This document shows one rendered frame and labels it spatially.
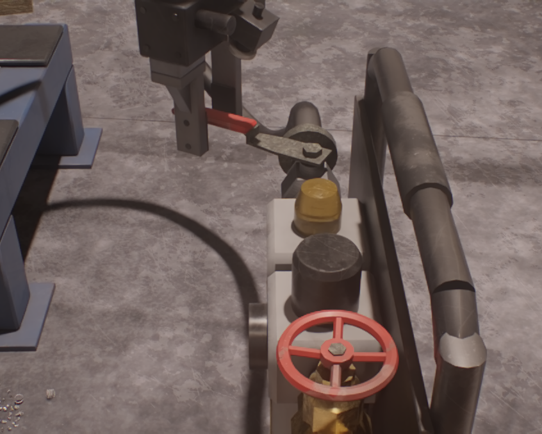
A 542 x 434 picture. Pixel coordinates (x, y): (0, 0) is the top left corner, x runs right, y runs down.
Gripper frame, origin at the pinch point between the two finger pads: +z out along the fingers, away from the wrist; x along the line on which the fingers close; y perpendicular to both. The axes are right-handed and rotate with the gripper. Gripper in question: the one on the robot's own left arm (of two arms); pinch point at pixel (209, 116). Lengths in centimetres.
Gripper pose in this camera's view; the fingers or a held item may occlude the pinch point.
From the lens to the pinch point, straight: 77.1
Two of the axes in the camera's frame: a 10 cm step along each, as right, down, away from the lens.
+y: 8.8, 2.8, -3.8
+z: 0.0, 8.1, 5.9
